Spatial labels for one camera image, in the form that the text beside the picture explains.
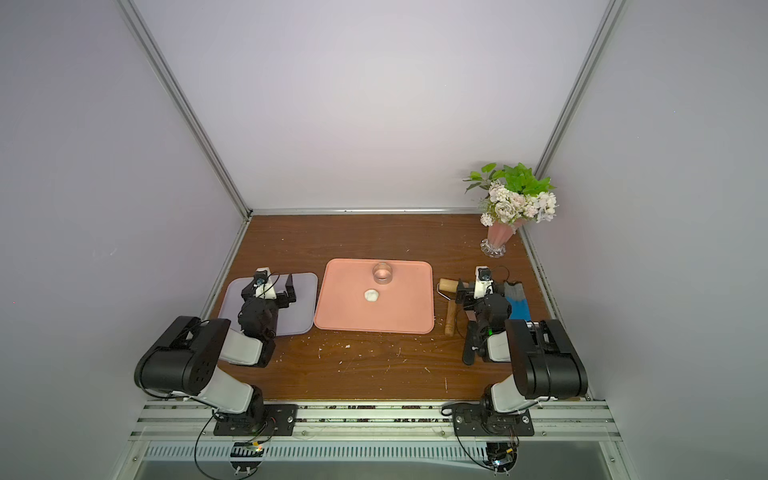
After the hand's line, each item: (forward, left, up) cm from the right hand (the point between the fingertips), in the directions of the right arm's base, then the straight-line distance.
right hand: (480, 274), depth 90 cm
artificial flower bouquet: (+16, -8, +19) cm, 26 cm away
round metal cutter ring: (+5, +31, -8) cm, 32 cm away
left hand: (-3, +63, +2) cm, 63 cm away
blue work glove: (-3, -13, -9) cm, 16 cm away
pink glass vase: (+15, -8, +1) cm, 17 cm away
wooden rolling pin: (0, +9, -7) cm, 11 cm away
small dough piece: (-4, +34, -7) cm, 35 cm away
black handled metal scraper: (-17, +4, -10) cm, 20 cm away
